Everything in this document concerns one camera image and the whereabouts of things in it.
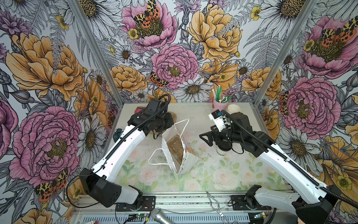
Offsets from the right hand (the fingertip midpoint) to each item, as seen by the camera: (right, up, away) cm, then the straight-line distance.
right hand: (207, 136), depth 70 cm
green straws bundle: (+14, +25, +35) cm, 45 cm away
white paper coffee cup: (+10, -11, +13) cm, 20 cm away
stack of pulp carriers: (-19, +10, +35) cm, 41 cm away
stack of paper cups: (+24, +15, +32) cm, 43 cm away
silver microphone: (-24, -38, -2) cm, 45 cm away
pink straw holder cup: (+14, +17, +34) cm, 40 cm away
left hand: (-18, +4, +5) cm, 19 cm away
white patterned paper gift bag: (-9, -10, -2) cm, 13 cm away
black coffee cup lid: (+13, -8, +14) cm, 21 cm away
